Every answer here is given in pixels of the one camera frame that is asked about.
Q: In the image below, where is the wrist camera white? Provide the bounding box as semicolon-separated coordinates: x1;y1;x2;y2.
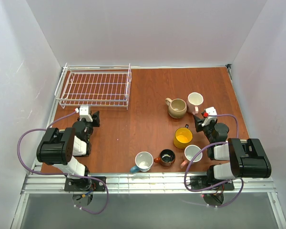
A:
79;105;91;121
202;107;217;127

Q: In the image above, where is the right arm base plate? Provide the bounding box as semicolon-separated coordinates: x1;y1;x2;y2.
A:
188;176;235;191

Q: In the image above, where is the beige speckled round mug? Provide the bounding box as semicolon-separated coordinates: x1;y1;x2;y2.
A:
165;98;187;119

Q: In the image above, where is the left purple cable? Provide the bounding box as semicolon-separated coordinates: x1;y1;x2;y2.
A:
17;110;110;215

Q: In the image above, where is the pink faceted mug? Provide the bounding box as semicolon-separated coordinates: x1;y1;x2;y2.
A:
186;92;204;115

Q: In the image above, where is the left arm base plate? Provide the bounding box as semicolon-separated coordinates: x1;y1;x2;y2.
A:
64;177;105;192

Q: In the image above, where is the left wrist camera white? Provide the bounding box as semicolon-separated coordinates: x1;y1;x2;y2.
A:
79;105;91;121

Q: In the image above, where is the aluminium frame rail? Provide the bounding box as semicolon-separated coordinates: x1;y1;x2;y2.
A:
21;172;276;194

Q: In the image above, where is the white mug blue handle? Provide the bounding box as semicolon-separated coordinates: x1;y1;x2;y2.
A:
130;152;153;173

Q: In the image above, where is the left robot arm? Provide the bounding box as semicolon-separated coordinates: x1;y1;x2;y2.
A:
36;106;100;189

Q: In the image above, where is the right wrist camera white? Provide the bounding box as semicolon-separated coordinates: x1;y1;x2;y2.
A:
202;107;217;127

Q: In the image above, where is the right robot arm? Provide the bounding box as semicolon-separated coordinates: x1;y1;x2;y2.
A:
190;115;272;189

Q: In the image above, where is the white wire dish rack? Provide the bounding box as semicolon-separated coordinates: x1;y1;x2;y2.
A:
54;63;132;108

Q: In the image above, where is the dark brown glazed mug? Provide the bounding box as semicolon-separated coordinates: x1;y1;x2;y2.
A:
153;149;176;167

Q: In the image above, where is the white mug pink handle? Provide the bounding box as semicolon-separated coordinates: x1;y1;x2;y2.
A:
180;145;201;168

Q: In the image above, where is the yellow enamel mug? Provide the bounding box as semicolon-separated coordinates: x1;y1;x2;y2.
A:
173;124;193;149

